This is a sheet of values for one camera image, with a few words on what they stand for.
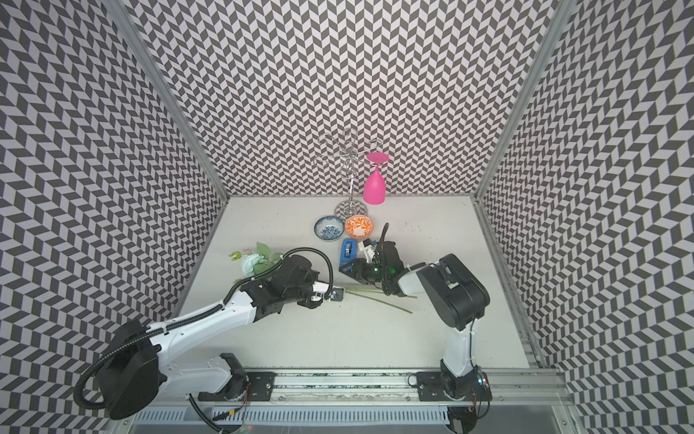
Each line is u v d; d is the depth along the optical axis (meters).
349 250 0.96
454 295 0.51
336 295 0.68
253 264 0.75
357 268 0.82
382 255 0.74
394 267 0.77
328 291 0.67
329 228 1.05
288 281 0.61
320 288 0.71
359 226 1.05
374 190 0.93
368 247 0.87
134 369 0.39
